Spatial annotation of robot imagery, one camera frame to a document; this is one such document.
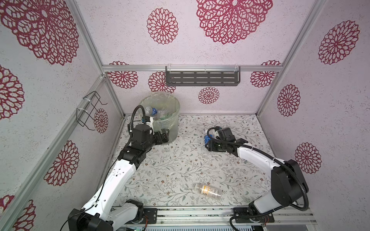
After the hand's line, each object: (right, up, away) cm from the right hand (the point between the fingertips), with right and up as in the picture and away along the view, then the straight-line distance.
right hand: (208, 144), depth 89 cm
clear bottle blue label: (-37, +21, +4) cm, 43 cm away
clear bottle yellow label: (-2, -24, -11) cm, 27 cm away
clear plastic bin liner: (-30, +28, +9) cm, 42 cm away
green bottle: (-28, +19, +3) cm, 34 cm away
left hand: (-26, +7, -12) cm, 30 cm away
